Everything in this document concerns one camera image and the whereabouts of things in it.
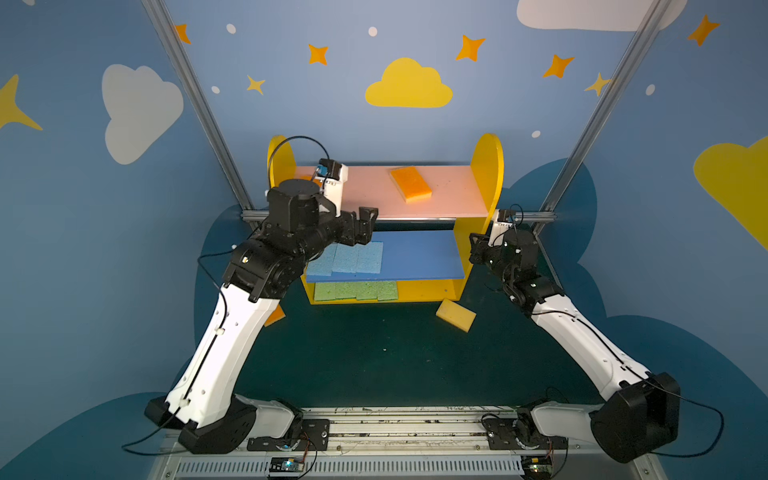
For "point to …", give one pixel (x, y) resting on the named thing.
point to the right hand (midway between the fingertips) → (475, 231)
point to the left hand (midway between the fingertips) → (351, 204)
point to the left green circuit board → (286, 464)
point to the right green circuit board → (536, 467)
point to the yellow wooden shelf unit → (430, 260)
